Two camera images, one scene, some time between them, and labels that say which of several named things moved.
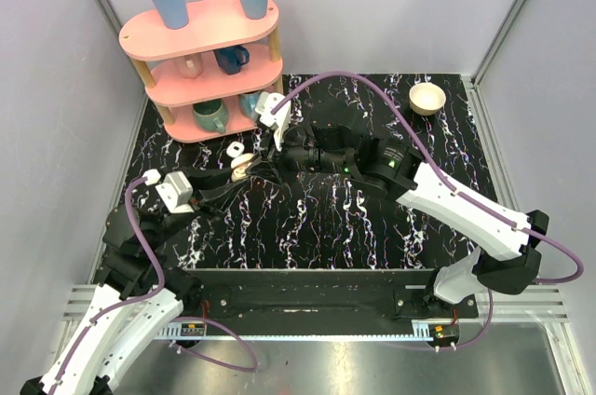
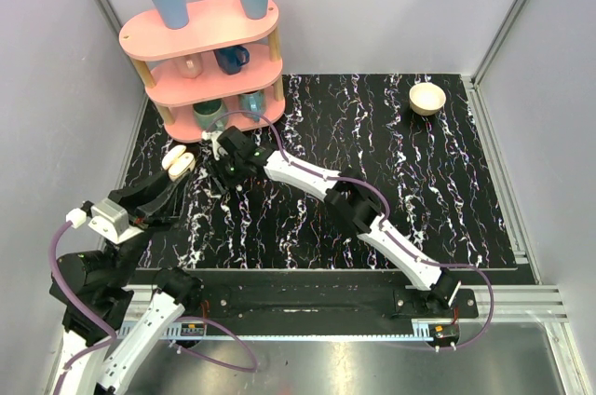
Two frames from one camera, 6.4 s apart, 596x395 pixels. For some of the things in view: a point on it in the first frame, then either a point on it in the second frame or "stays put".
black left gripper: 205,190 to 135,202
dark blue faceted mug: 231,59 stays put
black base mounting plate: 320,294 stays put
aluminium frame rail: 530,305 stays put
